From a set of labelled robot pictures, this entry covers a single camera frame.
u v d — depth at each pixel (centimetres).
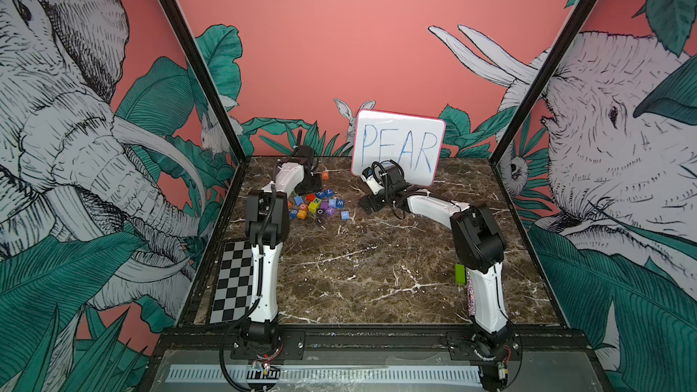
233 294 80
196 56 86
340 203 104
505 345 64
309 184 96
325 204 104
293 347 74
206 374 70
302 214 101
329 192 107
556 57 86
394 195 78
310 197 104
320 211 101
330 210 102
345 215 101
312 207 101
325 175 114
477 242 55
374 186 90
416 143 105
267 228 63
